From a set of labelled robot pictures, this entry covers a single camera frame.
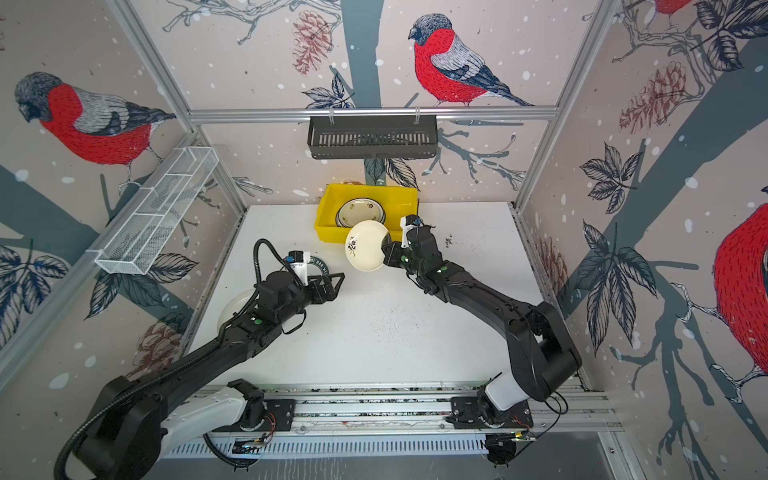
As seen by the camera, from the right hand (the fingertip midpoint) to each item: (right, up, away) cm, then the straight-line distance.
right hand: (379, 249), depth 84 cm
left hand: (-13, -7, -4) cm, 15 cm away
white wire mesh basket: (-60, +11, -5) cm, 61 cm away
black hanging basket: (-6, +40, +23) cm, 46 cm away
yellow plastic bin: (+6, +17, +35) cm, 39 cm away
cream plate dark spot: (-5, +1, +4) cm, 6 cm away
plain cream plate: (-47, -19, +9) cm, 51 cm away
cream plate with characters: (-10, +13, +31) cm, 35 cm away
